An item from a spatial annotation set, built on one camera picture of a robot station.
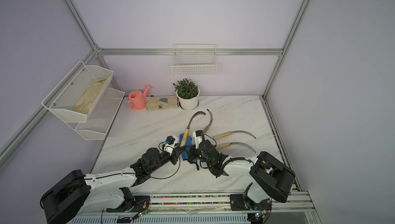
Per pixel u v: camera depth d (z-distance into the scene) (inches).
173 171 33.0
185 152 31.3
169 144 26.7
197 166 30.9
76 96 30.7
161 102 45.1
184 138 30.1
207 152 24.5
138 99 42.0
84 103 30.1
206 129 39.7
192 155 28.4
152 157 24.1
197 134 29.9
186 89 39.8
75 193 16.5
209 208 28.9
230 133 38.7
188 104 41.5
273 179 17.3
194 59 42.0
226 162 23.2
